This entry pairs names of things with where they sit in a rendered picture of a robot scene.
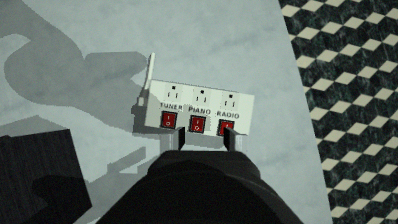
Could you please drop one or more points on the white power strip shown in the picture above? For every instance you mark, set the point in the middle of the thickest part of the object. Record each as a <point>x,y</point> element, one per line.
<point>200,110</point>

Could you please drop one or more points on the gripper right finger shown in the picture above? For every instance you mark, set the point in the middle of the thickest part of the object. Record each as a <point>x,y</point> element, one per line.
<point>234,141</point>

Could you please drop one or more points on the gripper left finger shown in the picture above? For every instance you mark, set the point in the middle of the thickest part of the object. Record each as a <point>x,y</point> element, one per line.
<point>173,140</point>

